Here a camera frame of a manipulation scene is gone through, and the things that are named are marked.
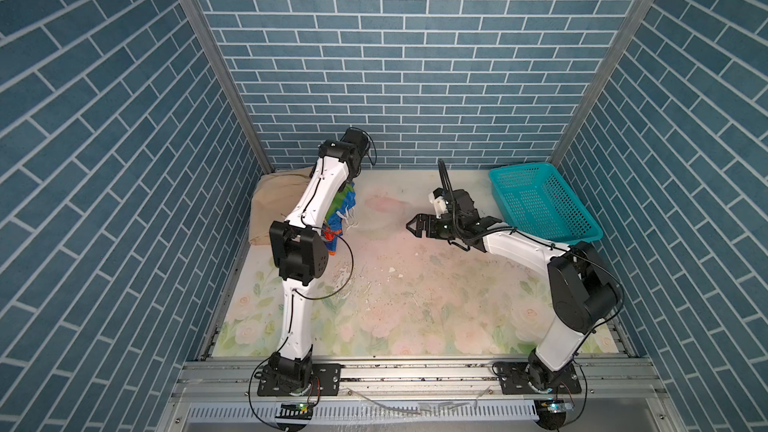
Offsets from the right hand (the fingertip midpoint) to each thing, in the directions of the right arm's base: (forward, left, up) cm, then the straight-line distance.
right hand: (414, 224), depth 90 cm
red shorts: (+7, +25, -3) cm, 26 cm away
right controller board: (-43, -36, -15) cm, 58 cm away
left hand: (+7, +30, +10) cm, 32 cm away
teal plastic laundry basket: (+24, -44, -13) cm, 52 cm away
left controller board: (-48, +27, -15) cm, 57 cm away
